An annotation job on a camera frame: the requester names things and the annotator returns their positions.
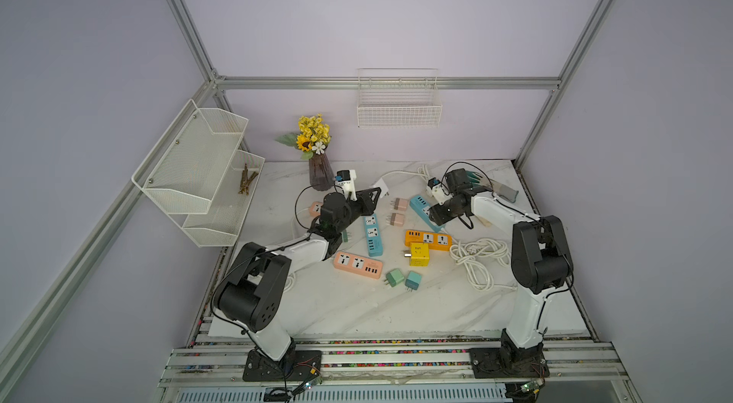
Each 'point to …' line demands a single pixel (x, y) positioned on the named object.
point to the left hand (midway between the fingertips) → (379, 192)
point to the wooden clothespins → (245, 180)
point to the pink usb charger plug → (401, 204)
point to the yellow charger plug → (419, 256)
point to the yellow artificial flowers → (312, 137)
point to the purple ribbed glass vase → (321, 172)
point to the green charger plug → (394, 277)
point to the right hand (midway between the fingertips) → (442, 216)
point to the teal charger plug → (412, 281)
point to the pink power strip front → (358, 264)
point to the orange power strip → (435, 241)
